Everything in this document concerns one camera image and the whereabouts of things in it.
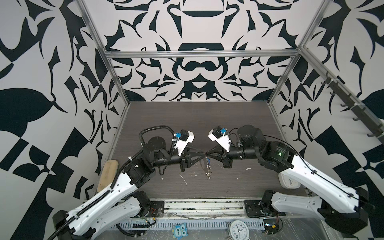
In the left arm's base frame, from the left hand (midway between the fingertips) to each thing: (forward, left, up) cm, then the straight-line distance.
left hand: (205, 151), depth 58 cm
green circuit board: (-22, -31, -33) cm, 51 cm away
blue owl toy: (-23, +11, -30) cm, 40 cm away
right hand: (-1, -1, -1) cm, 2 cm away
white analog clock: (-24, -14, -28) cm, 40 cm away
